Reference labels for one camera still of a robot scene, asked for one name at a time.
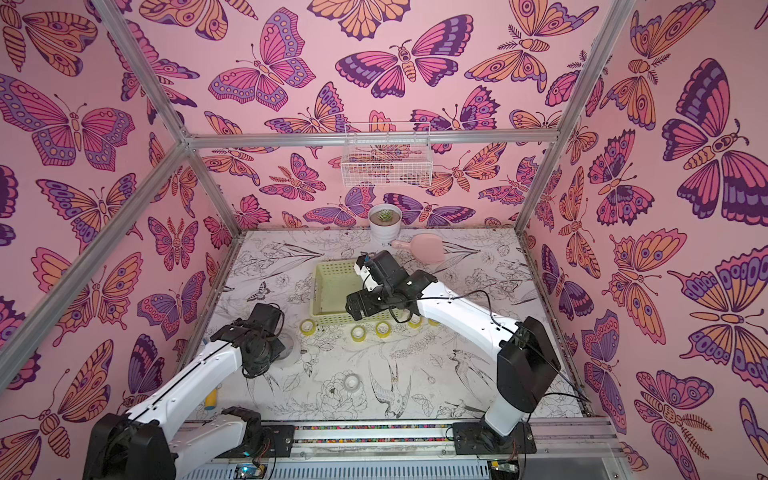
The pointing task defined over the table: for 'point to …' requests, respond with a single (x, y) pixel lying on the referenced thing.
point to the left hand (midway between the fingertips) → (277, 348)
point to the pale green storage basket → (333, 281)
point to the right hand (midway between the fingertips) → (354, 306)
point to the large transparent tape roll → (292, 351)
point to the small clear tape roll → (351, 382)
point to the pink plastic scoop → (426, 248)
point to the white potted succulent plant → (385, 222)
